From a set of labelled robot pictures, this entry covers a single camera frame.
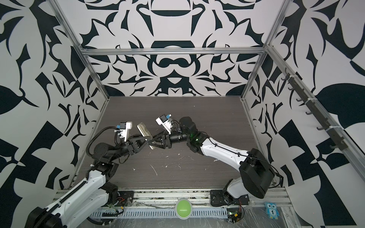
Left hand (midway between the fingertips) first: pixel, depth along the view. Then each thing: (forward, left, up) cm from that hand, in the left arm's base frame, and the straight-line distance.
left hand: (151, 136), depth 64 cm
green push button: (-25, -14, -27) cm, 39 cm away
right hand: (-2, 0, -3) cm, 3 cm away
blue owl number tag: (-26, -56, -28) cm, 68 cm away
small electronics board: (-28, -39, -30) cm, 56 cm away
